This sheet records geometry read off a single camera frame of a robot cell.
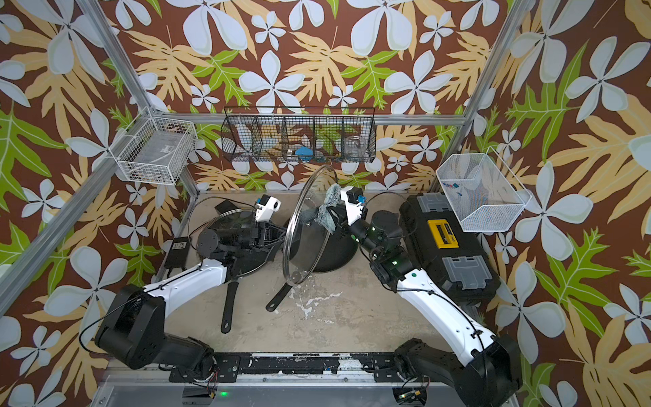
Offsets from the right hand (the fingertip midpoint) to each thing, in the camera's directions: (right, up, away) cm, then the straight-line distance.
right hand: (327, 205), depth 68 cm
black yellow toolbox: (+41, -17, +9) cm, 45 cm away
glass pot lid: (-22, -9, -6) cm, 25 cm away
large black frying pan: (-31, -27, +12) cm, 42 cm away
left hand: (-8, -9, -8) cm, 15 cm away
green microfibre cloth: (-1, -3, -1) cm, 4 cm away
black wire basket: (-11, +29, +30) cm, 43 cm away
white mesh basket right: (+52, +6, +16) cm, 55 cm away
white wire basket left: (-60, +20, +18) cm, 65 cm away
